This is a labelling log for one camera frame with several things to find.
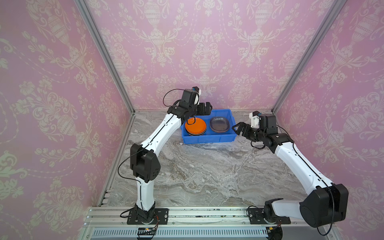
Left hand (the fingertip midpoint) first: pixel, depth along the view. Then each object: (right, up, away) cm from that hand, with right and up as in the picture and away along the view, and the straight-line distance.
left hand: (206, 107), depth 84 cm
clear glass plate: (+12, -9, +25) cm, 29 cm away
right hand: (+17, -12, -2) cm, 21 cm away
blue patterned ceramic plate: (-5, -16, +20) cm, 26 cm away
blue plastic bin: (+16, -17, +14) cm, 27 cm away
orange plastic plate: (-6, -10, +22) cm, 25 cm away
